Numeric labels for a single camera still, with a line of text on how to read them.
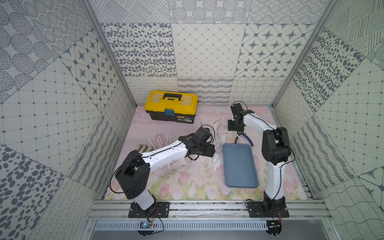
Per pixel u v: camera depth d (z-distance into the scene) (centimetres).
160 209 74
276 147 56
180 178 85
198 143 65
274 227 72
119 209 75
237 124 87
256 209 74
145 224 72
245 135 101
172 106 98
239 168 88
